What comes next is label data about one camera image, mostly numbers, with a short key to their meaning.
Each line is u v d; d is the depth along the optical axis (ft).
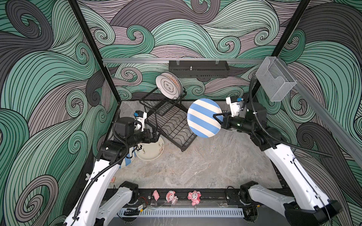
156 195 2.39
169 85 2.88
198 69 3.21
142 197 2.39
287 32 2.62
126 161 2.81
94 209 1.22
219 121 2.08
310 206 1.18
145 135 1.94
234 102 1.89
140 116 1.94
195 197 2.29
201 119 2.32
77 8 2.34
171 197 2.33
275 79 2.59
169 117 3.51
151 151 2.95
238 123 1.84
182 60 3.12
